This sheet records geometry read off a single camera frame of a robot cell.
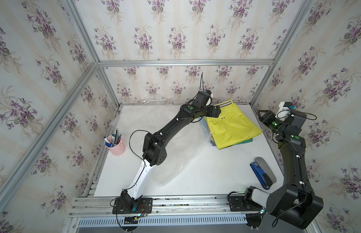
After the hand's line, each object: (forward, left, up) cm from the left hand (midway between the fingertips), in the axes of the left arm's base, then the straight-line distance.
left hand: (214, 110), depth 87 cm
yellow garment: (-8, -11, -7) cm, 15 cm away
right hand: (-9, -24, +8) cm, 27 cm away
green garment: (-17, -19, -8) cm, 27 cm away
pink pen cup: (-14, +61, -15) cm, 65 cm away
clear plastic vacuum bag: (-23, +16, -16) cm, 32 cm away
